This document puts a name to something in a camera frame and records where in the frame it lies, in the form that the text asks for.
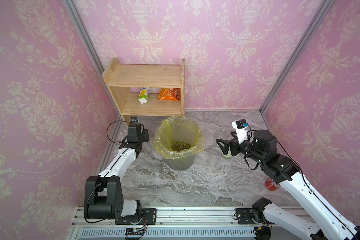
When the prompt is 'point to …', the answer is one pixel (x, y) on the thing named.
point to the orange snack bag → (171, 94)
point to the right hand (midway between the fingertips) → (225, 135)
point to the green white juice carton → (143, 95)
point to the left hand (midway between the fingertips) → (141, 132)
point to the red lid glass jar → (220, 134)
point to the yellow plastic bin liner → (178, 128)
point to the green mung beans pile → (179, 146)
